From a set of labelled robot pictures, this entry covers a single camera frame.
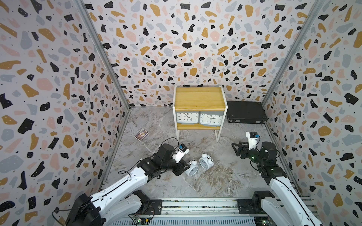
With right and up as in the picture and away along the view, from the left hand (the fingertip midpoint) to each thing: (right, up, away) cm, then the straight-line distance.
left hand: (188, 164), depth 76 cm
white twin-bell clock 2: (+10, -1, +7) cm, 12 cm away
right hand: (+27, +11, +4) cm, 29 cm away
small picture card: (-35, +13, +26) cm, 46 cm away
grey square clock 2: (+13, +25, +10) cm, 30 cm away
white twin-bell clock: (+3, -4, +4) cm, 6 cm away
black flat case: (+49, +31, +42) cm, 71 cm away
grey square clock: (-1, +25, +11) cm, 28 cm away
